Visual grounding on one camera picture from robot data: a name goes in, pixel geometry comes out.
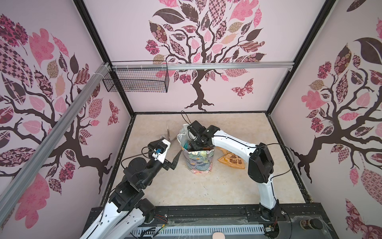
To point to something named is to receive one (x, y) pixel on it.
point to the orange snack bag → (231, 159)
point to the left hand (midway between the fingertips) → (172, 146)
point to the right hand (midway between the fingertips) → (195, 142)
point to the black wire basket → (138, 80)
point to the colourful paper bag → (198, 161)
